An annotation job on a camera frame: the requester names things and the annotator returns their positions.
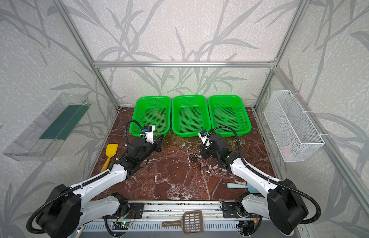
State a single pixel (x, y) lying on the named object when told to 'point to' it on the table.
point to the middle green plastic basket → (190, 115)
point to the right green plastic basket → (228, 110)
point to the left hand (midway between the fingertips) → (165, 131)
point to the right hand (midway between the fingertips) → (201, 140)
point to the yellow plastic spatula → (111, 149)
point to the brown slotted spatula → (192, 221)
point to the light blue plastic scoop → (240, 185)
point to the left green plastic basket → (145, 103)
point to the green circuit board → (126, 223)
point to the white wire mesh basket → (295, 137)
